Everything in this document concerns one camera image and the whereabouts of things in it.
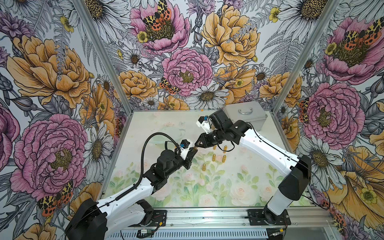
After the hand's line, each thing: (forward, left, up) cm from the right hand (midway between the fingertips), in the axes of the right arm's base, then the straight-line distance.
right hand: (199, 147), depth 75 cm
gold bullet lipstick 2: (0, +2, -1) cm, 2 cm away
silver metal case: (+30, -36, -7) cm, 47 cm away
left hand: (0, +3, -5) cm, 6 cm away
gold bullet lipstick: (-7, -11, +9) cm, 16 cm away
